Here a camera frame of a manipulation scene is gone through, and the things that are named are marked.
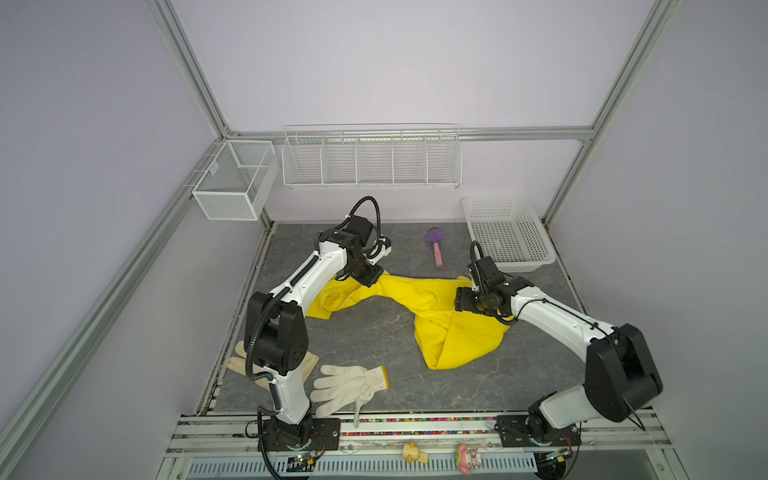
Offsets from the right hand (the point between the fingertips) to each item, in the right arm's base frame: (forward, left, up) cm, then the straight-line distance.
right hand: (464, 300), depth 89 cm
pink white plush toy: (-39, +5, -4) cm, 40 cm away
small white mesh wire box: (+35, +73, +17) cm, 83 cm away
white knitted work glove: (-22, +35, -7) cm, 42 cm away
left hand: (+4, +27, +6) cm, 28 cm away
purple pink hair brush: (+33, +5, -7) cm, 34 cm away
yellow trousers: (-10, +6, -3) cm, 12 cm away
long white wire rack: (+42, +28, +22) cm, 55 cm away
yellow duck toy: (-38, +17, -3) cm, 42 cm away
